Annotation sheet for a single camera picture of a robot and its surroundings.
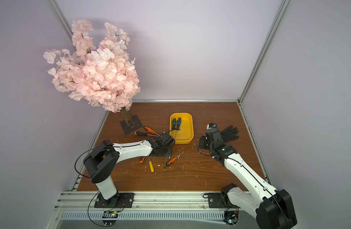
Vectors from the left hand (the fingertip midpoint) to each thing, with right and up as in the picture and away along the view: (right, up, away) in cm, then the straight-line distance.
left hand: (172, 152), depth 90 cm
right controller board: (+31, -27, -21) cm, 46 cm away
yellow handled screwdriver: (-13, -7, -5) cm, 15 cm away
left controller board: (-31, -29, -19) cm, 47 cm away
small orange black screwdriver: (-18, -4, -5) cm, 19 cm away
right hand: (+18, +12, -8) cm, 23 cm away
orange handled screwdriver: (+4, -3, -1) cm, 5 cm away
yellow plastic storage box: (+6, +15, +13) cm, 20 cm away
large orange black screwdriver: (-17, +13, +10) cm, 24 cm away
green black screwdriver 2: (+5, +20, +14) cm, 24 cm away
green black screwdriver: (+1, +18, +13) cm, 22 cm away
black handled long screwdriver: (-22, +11, +10) cm, 26 cm away
